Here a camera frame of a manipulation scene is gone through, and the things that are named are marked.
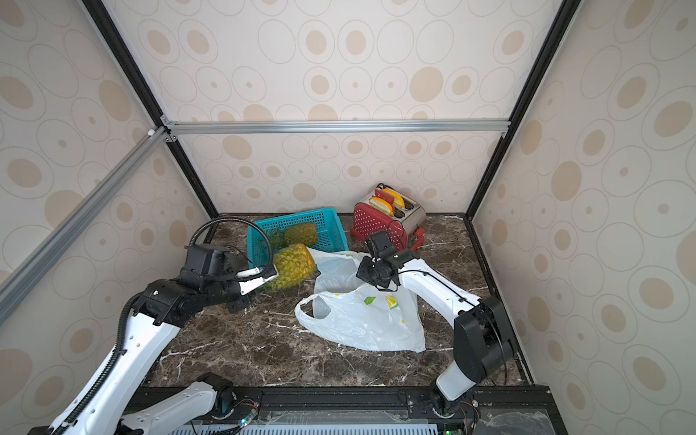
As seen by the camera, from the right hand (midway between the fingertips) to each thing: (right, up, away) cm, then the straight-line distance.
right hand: (357, 277), depth 86 cm
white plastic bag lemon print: (-2, -8, -8) cm, 12 cm away
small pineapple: (-20, +14, +17) cm, 30 cm away
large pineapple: (-15, +6, -21) cm, 27 cm away
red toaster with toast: (+12, +22, +9) cm, 27 cm away
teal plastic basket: (-11, +14, +26) cm, 31 cm away
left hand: (-25, +2, -16) cm, 29 cm away
